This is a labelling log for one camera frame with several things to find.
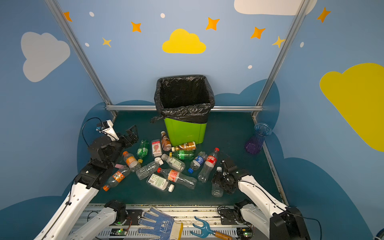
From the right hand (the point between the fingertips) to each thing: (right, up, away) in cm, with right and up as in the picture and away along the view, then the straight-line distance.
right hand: (217, 181), depth 84 cm
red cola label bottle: (-3, +9, +5) cm, 11 cm away
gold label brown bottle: (-16, +19, +12) cm, 27 cm away
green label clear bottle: (-25, +10, +4) cm, 27 cm away
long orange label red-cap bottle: (-23, +1, +2) cm, 23 cm away
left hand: (-43, +30, -15) cm, 55 cm away
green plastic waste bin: (-22, +28, +6) cm, 36 cm away
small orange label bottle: (-50, +10, +3) cm, 52 cm away
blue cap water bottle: (-11, +10, +6) cm, 16 cm away
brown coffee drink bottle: (-31, +20, +12) cm, 39 cm away
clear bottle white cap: (-39, +7, +2) cm, 40 cm away
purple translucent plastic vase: (+27, +18, +15) cm, 36 cm away
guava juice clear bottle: (-38, +16, +11) cm, 43 cm away
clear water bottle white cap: (-1, -3, -6) cm, 6 cm away
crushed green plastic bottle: (-47, +15, +12) cm, 51 cm away
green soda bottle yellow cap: (-20, +13, +11) cm, 27 cm away
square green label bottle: (-33, 0, -2) cm, 33 cm away
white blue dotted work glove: (-28, -18, -12) cm, 35 cm away
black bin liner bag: (-18, +51, +15) cm, 56 cm away
